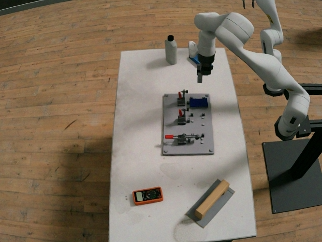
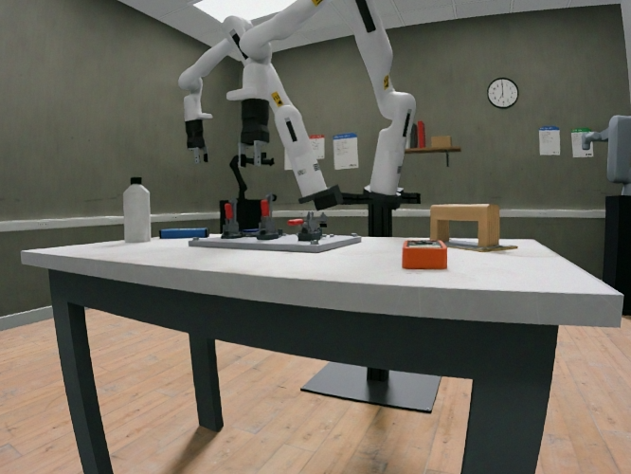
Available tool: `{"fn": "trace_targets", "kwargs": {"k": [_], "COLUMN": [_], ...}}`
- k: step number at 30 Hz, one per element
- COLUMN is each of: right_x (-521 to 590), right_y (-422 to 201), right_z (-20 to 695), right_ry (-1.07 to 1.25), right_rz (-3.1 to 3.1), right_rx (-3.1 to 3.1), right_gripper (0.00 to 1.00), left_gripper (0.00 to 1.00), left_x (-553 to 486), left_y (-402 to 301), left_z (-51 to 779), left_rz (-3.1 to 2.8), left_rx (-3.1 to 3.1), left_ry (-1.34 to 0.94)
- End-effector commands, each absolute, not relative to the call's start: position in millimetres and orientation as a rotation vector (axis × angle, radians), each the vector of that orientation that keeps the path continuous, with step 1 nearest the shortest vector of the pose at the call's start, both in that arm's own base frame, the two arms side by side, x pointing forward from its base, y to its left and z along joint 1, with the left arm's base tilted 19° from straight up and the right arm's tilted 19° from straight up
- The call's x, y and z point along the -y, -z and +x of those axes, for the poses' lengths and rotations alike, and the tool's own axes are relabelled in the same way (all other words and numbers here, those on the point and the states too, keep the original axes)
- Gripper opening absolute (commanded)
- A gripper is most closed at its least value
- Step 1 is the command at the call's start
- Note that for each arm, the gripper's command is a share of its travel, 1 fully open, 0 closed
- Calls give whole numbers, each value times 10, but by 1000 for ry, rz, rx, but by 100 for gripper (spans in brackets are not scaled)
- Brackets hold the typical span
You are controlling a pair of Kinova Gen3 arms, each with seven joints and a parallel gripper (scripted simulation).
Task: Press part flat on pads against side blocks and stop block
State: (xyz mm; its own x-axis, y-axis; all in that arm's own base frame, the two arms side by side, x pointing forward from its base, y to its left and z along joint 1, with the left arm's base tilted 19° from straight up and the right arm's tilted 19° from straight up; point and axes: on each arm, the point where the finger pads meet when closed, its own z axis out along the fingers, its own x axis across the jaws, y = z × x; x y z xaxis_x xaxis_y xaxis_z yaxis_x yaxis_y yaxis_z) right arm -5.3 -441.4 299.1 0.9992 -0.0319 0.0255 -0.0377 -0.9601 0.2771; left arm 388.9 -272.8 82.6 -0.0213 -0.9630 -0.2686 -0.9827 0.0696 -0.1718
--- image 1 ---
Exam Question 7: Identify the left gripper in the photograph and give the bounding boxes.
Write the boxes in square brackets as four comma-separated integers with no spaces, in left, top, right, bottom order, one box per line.
[188,41,216,83]

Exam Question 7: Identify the orange digital multimeter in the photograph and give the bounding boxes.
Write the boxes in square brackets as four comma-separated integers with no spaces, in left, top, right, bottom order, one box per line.
[132,187,163,206]

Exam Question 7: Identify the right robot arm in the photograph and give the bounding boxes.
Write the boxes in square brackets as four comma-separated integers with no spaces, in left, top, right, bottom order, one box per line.
[256,0,283,64]

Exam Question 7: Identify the white plastic bottle with black cap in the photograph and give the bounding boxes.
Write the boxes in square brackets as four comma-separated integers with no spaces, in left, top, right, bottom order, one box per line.
[165,35,177,65]

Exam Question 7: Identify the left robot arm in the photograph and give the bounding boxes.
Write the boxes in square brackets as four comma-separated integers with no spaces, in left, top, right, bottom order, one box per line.
[194,12,310,136]

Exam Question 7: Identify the blue spirit level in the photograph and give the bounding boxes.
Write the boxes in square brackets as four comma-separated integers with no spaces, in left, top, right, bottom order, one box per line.
[189,55,213,70]

